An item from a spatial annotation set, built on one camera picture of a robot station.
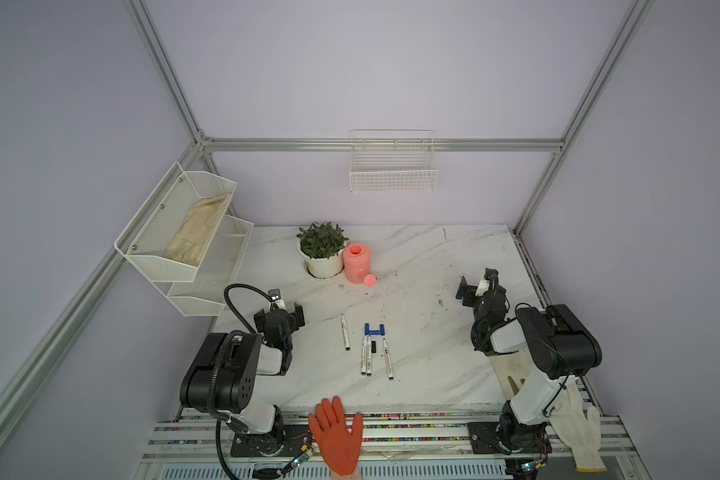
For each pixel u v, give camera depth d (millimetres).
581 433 753
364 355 876
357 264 983
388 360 860
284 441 726
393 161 951
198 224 805
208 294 764
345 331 927
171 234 783
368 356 867
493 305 719
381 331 930
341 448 719
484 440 735
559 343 499
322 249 919
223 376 457
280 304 835
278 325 717
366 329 930
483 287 839
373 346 885
